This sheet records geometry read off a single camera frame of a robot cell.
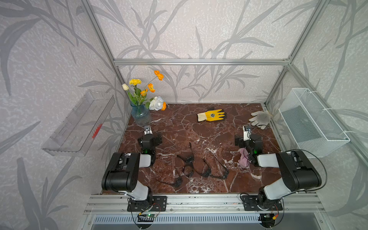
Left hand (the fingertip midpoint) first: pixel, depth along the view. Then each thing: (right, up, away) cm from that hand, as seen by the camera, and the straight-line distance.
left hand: (150, 133), depth 94 cm
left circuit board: (+4, -41, -22) cm, 46 cm away
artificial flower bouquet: (-5, +23, -8) cm, 25 cm away
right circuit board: (+66, -41, -22) cm, 81 cm away
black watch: (+26, -15, -9) cm, 31 cm away
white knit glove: (+83, +9, +18) cm, 85 cm away
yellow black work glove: (+43, +12, +17) cm, 47 cm away
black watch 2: (+47, -20, -13) cm, 53 cm away
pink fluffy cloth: (+59, -14, -10) cm, 61 cm away
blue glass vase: (-9, +13, +5) cm, 16 cm away
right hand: (+62, 0, +1) cm, 62 cm away
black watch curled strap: (+26, -21, -9) cm, 34 cm away
